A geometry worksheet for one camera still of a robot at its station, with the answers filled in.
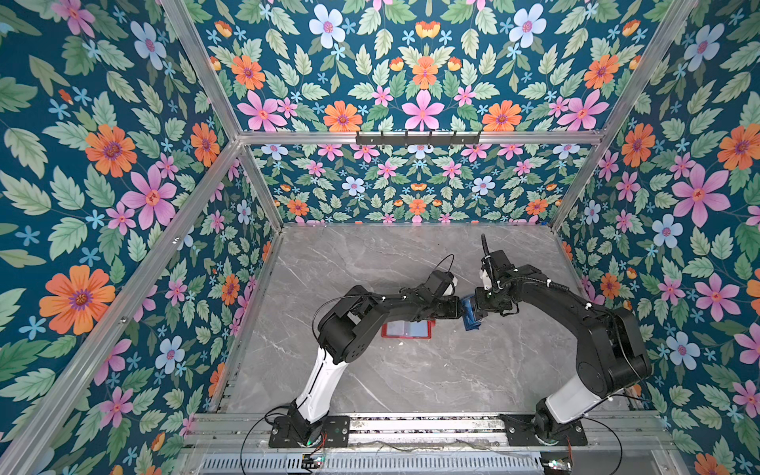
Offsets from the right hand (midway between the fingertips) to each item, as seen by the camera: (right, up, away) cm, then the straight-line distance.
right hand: (487, 301), depth 91 cm
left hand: (-5, -3, +2) cm, 6 cm away
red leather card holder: (-25, -9, 0) cm, 26 cm away
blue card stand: (-5, -2, +2) cm, 6 cm away
